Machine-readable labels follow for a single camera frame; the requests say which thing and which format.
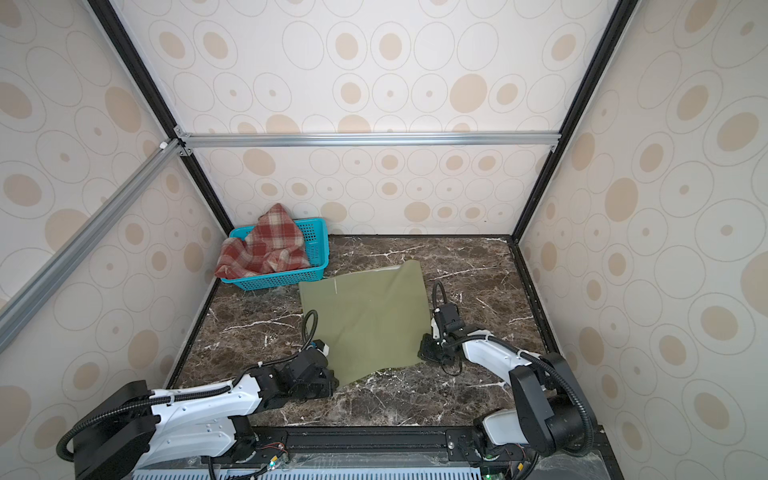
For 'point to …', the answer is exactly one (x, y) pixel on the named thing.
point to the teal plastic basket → (314, 234)
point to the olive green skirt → (370, 320)
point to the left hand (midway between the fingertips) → (348, 384)
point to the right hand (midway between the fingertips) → (422, 353)
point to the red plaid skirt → (275, 244)
